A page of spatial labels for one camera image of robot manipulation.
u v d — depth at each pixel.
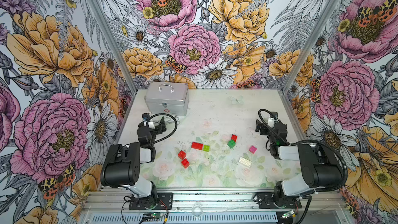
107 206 0.75
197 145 0.92
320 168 0.45
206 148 0.91
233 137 0.94
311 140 0.50
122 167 0.45
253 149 0.90
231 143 0.93
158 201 0.73
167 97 0.98
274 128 0.75
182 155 0.88
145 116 0.78
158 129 0.79
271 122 0.82
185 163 0.83
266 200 0.73
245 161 0.85
